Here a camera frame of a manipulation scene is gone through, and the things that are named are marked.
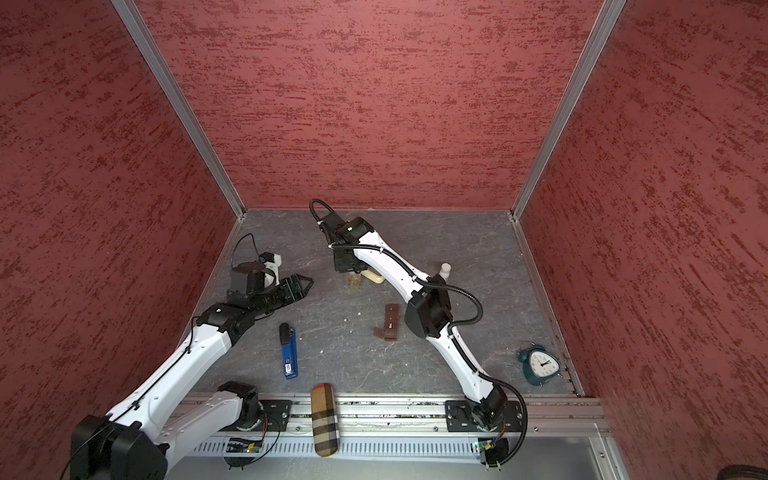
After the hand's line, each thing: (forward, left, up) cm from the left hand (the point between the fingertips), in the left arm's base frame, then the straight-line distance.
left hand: (305, 291), depth 82 cm
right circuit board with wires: (-34, -48, -15) cm, 61 cm away
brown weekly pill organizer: (-4, -24, -12) cm, 27 cm away
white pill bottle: (+12, -42, -7) cm, 44 cm away
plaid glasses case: (-30, -9, -11) cm, 33 cm away
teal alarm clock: (-16, -65, -10) cm, 68 cm away
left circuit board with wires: (-35, +12, -17) cm, 40 cm away
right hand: (+9, -12, -3) cm, 15 cm away
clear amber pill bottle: (+9, -12, -10) cm, 18 cm away
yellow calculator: (+12, -20, -13) cm, 27 cm away
